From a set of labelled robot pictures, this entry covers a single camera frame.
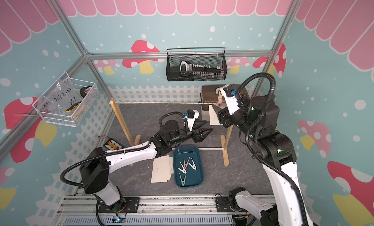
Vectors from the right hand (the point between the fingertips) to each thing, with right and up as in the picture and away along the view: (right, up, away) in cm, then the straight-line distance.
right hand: (221, 101), depth 55 cm
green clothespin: (-16, -42, +26) cm, 52 cm away
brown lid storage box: (0, +10, +43) cm, 45 cm away
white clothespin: (-10, -35, +32) cm, 49 cm away
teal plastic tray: (-14, -36, +32) cm, 50 cm away
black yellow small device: (-64, -24, +39) cm, 79 cm away
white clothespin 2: (-16, -38, +30) cm, 51 cm away
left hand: (-2, -11, +15) cm, 19 cm away
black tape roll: (-71, +9, +25) cm, 76 cm away
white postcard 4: (-1, -7, +15) cm, 16 cm away
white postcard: (-29, -37, +30) cm, 56 cm away
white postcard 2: (-29, -38, +30) cm, 57 cm away
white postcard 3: (-23, -35, +32) cm, 53 cm away
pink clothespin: (-15, -34, +32) cm, 49 cm away
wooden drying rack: (+12, -21, +43) cm, 49 cm away
